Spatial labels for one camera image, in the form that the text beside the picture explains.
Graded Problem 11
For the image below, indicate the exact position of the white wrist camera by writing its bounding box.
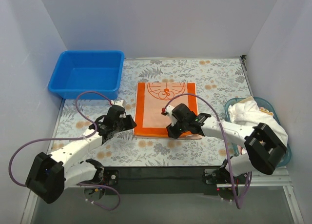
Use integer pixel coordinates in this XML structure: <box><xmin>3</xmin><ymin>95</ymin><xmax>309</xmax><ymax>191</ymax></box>
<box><xmin>165</xmin><ymin>105</ymin><xmax>177</xmax><ymax>126</ymax></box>
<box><xmin>112</xmin><ymin>100</ymin><xmax>124</xmax><ymax>107</ymax></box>

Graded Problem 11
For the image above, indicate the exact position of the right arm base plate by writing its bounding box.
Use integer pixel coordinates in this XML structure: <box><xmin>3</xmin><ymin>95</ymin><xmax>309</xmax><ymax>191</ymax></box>
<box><xmin>203</xmin><ymin>168</ymin><xmax>247</xmax><ymax>185</ymax></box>

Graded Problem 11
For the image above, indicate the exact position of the aluminium frame rail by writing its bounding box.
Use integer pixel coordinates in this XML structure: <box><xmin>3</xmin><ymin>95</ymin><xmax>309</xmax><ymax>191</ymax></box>
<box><xmin>31</xmin><ymin>167</ymin><xmax>293</xmax><ymax>188</ymax></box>

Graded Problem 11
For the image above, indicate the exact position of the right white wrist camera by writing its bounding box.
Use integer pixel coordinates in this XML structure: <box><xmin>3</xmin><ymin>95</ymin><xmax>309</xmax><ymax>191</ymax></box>
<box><xmin>165</xmin><ymin>105</ymin><xmax>177</xmax><ymax>126</ymax></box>

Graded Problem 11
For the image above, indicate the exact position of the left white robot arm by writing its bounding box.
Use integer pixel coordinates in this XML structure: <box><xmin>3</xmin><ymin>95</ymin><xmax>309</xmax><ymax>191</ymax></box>
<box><xmin>25</xmin><ymin>101</ymin><xmax>136</xmax><ymax>204</ymax></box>

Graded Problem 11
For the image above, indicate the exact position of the white towel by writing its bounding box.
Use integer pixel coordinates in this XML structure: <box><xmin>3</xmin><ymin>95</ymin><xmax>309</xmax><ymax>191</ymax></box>
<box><xmin>228</xmin><ymin>101</ymin><xmax>288</xmax><ymax>146</ymax></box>

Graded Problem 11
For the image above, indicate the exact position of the orange cartoon towel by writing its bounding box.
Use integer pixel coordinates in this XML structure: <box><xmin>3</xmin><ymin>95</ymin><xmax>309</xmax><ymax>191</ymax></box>
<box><xmin>134</xmin><ymin>82</ymin><xmax>203</xmax><ymax>140</ymax></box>

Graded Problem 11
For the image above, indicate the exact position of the teal laundry basket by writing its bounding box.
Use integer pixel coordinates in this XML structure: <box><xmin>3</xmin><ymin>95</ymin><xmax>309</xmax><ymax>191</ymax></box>
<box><xmin>224</xmin><ymin>96</ymin><xmax>293</xmax><ymax>168</ymax></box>

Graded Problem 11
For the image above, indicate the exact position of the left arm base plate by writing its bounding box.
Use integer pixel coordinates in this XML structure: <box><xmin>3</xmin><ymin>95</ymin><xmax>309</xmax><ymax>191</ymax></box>
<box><xmin>99</xmin><ymin>169</ymin><xmax>119</xmax><ymax>186</ymax></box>

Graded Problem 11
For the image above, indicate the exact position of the blue plastic bin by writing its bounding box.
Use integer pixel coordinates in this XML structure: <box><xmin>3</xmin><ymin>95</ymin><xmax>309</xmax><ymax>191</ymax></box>
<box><xmin>48</xmin><ymin>51</ymin><xmax>124</xmax><ymax>100</ymax></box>

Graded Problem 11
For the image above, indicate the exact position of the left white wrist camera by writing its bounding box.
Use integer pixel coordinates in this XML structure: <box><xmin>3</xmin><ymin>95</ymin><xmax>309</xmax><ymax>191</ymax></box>
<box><xmin>112</xmin><ymin>100</ymin><xmax>124</xmax><ymax>107</ymax></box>

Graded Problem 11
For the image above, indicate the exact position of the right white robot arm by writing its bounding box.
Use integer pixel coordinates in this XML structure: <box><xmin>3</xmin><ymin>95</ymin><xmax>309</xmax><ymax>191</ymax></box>
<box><xmin>162</xmin><ymin>101</ymin><xmax>288</xmax><ymax>183</ymax></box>

